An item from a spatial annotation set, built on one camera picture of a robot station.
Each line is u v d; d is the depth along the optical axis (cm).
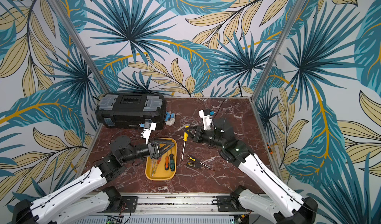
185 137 65
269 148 97
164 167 84
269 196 44
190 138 61
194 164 84
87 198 56
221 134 49
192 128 63
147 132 60
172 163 85
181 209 73
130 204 73
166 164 84
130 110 89
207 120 62
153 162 86
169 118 104
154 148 56
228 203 73
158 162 86
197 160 87
